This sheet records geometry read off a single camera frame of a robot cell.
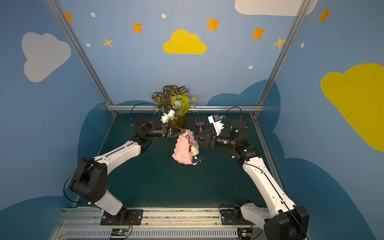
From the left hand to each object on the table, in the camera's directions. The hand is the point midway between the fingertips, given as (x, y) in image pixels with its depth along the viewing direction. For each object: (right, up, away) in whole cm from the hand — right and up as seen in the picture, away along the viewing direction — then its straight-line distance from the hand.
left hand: (185, 129), depth 70 cm
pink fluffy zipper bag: (-2, -11, +2) cm, 12 cm away
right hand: (+7, -2, -1) cm, 7 cm away
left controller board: (-32, -50, +2) cm, 60 cm away
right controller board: (+29, -51, +2) cm, 59 cm away
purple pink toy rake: (+9, +4, +44) cm, 45 cm away
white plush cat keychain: (+4, -10, -2) cm, 11 cm away
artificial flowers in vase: (-6, +19, +25) cm, 33 cm away
